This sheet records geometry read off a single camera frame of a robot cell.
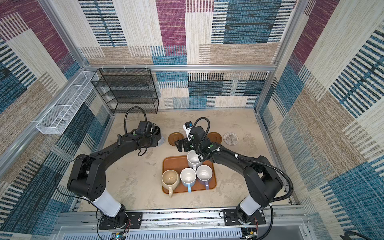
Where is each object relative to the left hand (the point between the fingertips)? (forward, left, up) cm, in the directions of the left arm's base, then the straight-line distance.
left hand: (155, 138), depth 93 cm
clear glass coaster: (+5, -49, -8) cm, 50 cm away
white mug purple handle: (-20, -29, -8) cm, 36 cm away
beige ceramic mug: (-22, -10, -7) cm, 25 cm away
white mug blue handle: (-21, -20, -9) cm, 30 cm away
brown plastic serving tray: (-11, -15, -9) cm, 21 cm away
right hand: (-6, -17, +5) cm, 19 cm away
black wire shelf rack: (+37, +24, +9) cm, 44 cm away
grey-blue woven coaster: (+3, -2, -9) cm, 9 cm away
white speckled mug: (-11, -24, -7) cm, 27 cm away
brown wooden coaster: (+7, -10, -9) cm, 15 cm away
